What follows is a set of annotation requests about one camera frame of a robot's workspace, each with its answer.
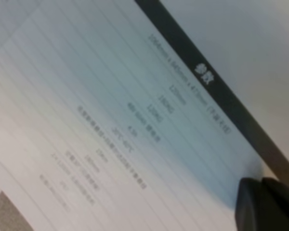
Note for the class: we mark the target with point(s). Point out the white robot catalogue book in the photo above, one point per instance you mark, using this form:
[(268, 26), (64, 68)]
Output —
[(140, 115)]

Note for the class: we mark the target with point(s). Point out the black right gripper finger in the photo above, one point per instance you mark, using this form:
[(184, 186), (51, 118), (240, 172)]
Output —
[(262, 205)]

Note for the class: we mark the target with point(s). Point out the grey checked tablecloth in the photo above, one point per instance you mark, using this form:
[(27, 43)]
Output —
[(10, 217)]

